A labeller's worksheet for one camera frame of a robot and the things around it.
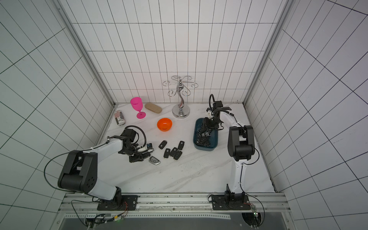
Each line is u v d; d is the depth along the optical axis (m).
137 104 0.98
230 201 0.65
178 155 0.90
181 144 0.95
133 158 0.78
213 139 0.98
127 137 0.77
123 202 0.71
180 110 1.14
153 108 1.15
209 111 0.92
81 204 0.74
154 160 0.87
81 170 0.44
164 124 1.03
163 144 0.94
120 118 1.07
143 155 0.81
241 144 0.54
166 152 0.91
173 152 0.91
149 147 0.81
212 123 0.86
